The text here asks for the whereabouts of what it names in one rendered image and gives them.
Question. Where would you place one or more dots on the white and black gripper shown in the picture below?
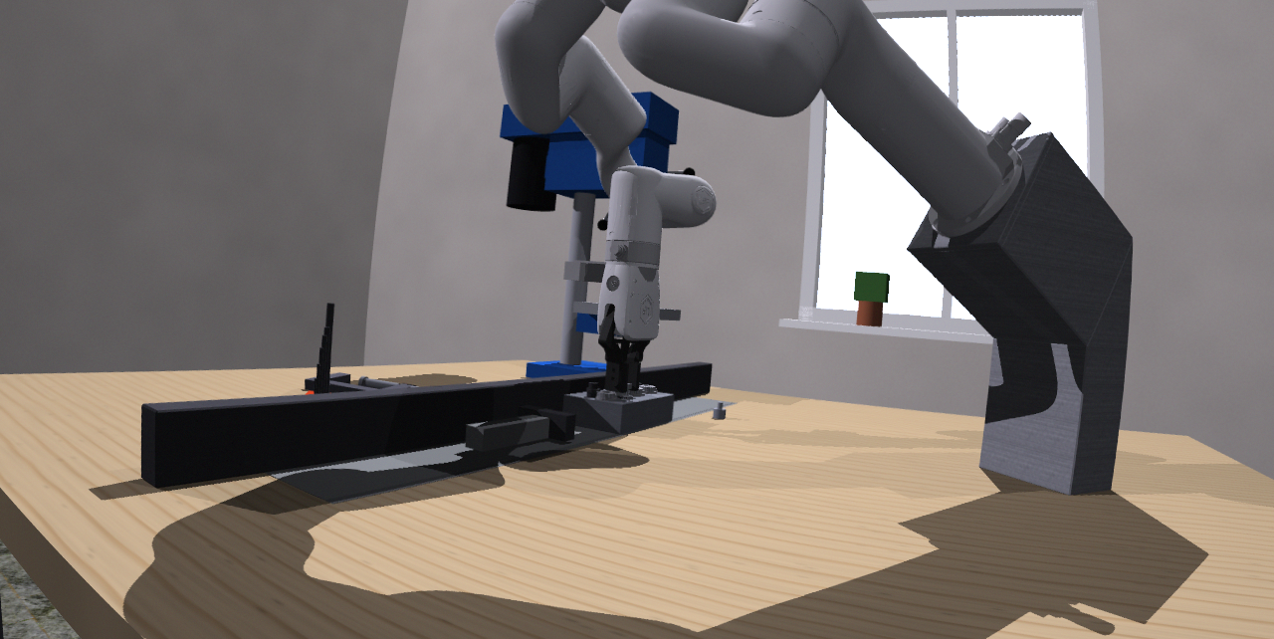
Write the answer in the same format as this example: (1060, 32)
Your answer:
(629, 303)

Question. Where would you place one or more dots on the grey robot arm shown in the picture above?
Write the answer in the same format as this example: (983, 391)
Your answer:
(774, 63)

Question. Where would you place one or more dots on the grey c-clamp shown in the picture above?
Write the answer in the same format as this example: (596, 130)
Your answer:
(339, 382)

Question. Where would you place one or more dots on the dark grey rectangular bar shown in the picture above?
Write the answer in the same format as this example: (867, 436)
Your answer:
(534, 424)

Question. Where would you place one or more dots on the long black rectangular bar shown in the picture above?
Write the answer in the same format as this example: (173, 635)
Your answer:
(196, 441)

